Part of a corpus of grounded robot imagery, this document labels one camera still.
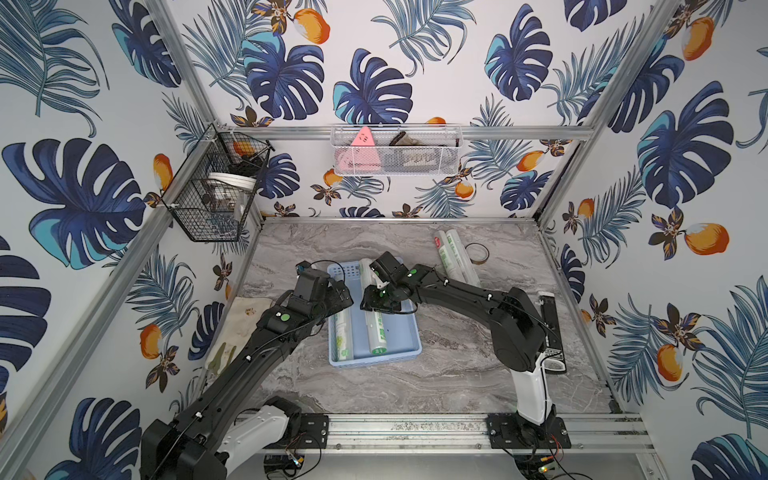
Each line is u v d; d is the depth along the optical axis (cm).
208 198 92
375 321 82
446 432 75
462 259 106
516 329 51
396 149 92
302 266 71
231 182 79
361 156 90
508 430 73
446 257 106
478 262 110
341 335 87
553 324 92
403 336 92
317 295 61
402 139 90
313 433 73
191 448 39
